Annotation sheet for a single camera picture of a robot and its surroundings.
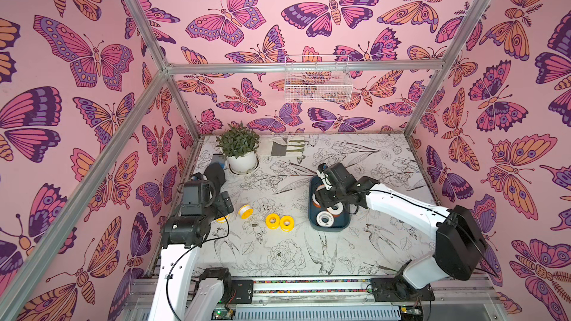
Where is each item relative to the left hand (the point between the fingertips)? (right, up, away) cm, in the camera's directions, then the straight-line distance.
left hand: (219, 198), depth 74 cm
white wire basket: (+38, +47, +32) cm, 69 cm away
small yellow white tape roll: (+6, -8, +14) cm, 17 cm away
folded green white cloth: (+25, +19, +42) cm, 52 cm away
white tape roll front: (+38, -11, +14) cm, 41 cm away
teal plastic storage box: (+44, -12, +14) cm, 48 cm away
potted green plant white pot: (+3, +19, +16) cm, 25 cm away
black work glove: (-11, +6, +29) cm, 31 cm away
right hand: (+35, -1, +11) cm, 37 cm away
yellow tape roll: (+17, -12, +15) cm, 25 cm away
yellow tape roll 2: (+22, -13, +14) cm, 29 cm away
